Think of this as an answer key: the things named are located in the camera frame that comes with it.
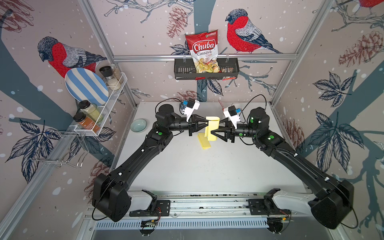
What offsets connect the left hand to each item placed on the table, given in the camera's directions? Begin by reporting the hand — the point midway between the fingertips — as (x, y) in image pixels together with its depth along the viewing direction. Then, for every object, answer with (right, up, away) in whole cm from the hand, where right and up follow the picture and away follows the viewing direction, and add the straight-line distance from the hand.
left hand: (212, 122), depth 62 cm
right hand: (+1, -3, +4) cm, 5 cm away
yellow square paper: (-1, -16, +36) cm, 40 cm away
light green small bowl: (-48, -5, +42) cm, 64 cm away
